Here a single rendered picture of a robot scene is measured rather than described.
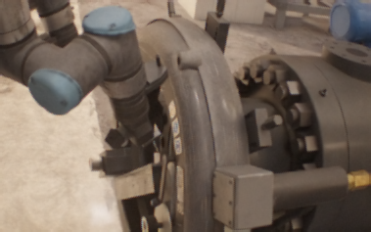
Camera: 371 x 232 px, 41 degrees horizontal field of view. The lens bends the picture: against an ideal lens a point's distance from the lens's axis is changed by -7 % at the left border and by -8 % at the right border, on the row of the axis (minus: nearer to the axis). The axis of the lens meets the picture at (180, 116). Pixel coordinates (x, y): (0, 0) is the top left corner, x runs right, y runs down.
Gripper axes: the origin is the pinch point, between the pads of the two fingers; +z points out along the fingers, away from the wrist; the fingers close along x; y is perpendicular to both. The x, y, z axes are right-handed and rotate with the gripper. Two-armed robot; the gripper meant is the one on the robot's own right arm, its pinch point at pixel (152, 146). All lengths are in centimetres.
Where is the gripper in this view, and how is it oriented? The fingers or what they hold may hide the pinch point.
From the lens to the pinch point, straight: 117.5
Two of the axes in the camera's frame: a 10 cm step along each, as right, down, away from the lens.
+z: 1.3, 6.9, 7.1
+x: 6.2, 5.1, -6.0
